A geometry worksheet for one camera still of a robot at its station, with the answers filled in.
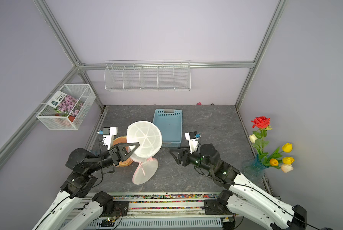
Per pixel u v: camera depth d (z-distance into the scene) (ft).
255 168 2.53
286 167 1.91
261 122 2.03
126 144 1.79
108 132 1.73
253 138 2.24
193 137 1.96
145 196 2.64
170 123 3.60
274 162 1.90
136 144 1.84
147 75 3.25
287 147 2.08
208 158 1.67
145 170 2.16
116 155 1.65
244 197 1.56
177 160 1.97
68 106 2.44
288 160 1.93
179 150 2.03
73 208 1.55
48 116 2.32
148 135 1.93
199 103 4.06
